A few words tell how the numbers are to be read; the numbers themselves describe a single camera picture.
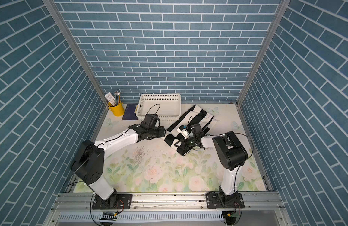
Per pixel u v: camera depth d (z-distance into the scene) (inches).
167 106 46.6
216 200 29.0
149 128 27.8
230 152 20.4
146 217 30.3
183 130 34.4
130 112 44.1
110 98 41.3
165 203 29.7
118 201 28.8
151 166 34.1
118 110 43.0
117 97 41.3
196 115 43.1
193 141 31.1
